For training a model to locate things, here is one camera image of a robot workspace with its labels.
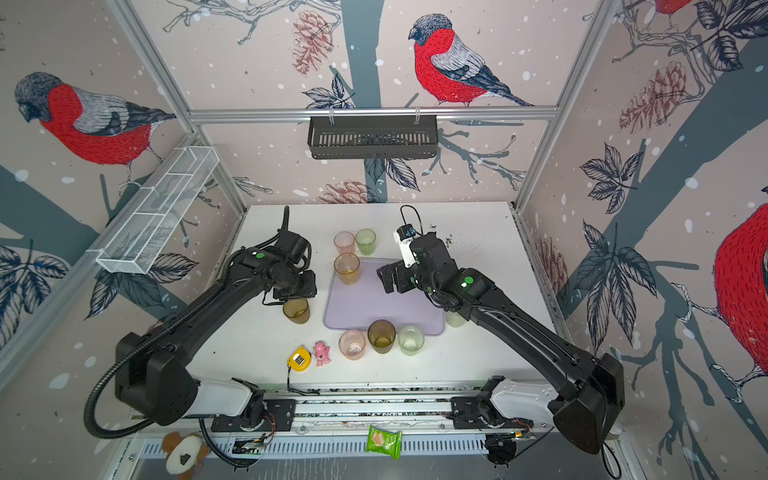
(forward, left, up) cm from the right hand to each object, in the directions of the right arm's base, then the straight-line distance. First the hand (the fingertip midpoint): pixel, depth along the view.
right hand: (389, 269), depth 74 cm
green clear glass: (+25, +11, -19) cm, 33 cm away
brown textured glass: (-2, +30, -20) cm, 36 cm away
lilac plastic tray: (0, +12, -23) cm, 26 cm away
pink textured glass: (-11, +11, -23) cm, 28 cm away
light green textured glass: (-9, -6, -23) cm, 25 cm away
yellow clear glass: (+14, +16, -20) cm, 29 cm away
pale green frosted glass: (-3, -19, -21) cm, 28 cm away
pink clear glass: (+24, +19, -20) cm, 36 cm away
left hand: (-2, +23, -8) cm, 24 cm away
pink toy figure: (-15, +19, -21) cm, 32 cm away
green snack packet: (-34, 0, -22) cm, 40 cm away
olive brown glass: (-9, +3, -21) cm, 23 cm away
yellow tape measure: (-17, +25, -21) cm, 37 cm away
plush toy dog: (-39, +46, -19) cm, 63 cm away
